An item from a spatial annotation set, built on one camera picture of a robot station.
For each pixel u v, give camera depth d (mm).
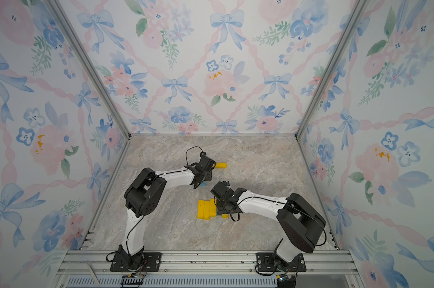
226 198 665
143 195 541
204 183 955
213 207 878
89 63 855
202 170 787
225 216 851
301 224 444
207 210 878
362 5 676
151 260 733
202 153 904
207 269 736
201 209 879
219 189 687
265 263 732
